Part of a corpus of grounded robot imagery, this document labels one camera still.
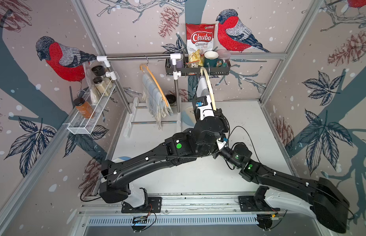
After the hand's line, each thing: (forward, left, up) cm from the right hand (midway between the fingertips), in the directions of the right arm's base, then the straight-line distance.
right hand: (206, 136), depth 74 cm
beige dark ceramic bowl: (+30, +22, -1) cm, 37 cm away
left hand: (-3, -5, +24) cm, 25 cm away
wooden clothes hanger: (+53, +41, +5) cm, 67 cm away
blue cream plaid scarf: (+23, +31, +3) cm, 38 cm away
